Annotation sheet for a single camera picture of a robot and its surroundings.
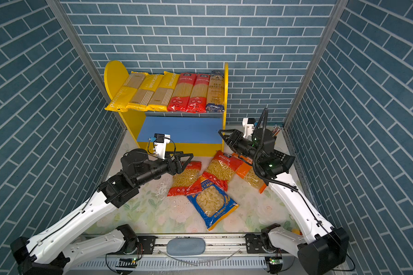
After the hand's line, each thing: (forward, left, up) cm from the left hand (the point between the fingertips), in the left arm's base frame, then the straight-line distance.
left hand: (188, 155), depth 64 cm
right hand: (+9, -11, +4) cm, 15 cm away
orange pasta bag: (+9, -29, -30) cm, 43 cm away
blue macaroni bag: (-7, -10, -30) cm, 33 cm away
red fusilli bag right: (+11, -15, -29) cm, 34 cm away
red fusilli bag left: (+4, +4, -29) cm, 30 cm away
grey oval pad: (-25, +2, -30) cm, 40 cm away
